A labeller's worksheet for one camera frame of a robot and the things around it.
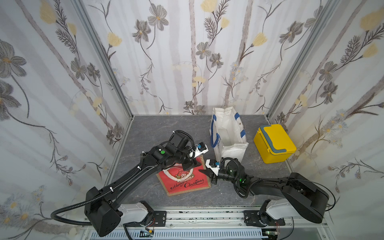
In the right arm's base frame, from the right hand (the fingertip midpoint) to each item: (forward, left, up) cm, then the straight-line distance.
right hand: (201, 169), depth 75 cm
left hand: (+3, +1, +5) cm, 6 cm away
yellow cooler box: (+17, -43, 0) cm, 46 cm away
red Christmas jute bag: (-6, +13, -3) cm, 14 cm away
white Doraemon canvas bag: (+34, -20, -16) cm, 42 cm away
